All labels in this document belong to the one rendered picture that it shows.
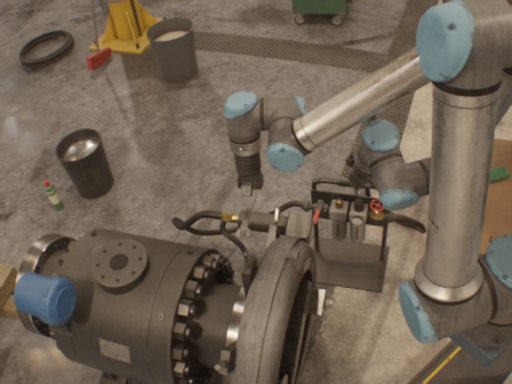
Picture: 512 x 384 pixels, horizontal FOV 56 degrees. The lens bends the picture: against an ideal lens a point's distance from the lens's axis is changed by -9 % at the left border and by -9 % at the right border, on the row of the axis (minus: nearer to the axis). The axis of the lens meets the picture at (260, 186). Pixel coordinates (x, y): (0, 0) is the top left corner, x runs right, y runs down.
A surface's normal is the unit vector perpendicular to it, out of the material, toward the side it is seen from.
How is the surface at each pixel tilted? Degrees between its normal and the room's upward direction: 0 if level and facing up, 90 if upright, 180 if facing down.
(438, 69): 83
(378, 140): 19
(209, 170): 0
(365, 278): 0
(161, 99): 0
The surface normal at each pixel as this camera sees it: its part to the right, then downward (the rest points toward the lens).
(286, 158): -0.11, 0.76
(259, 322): -0.18, -0.42
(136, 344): -0.28, 0.13
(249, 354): -0.23, -0.15
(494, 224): -0.11, -0.69
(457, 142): -0.46, 0.58
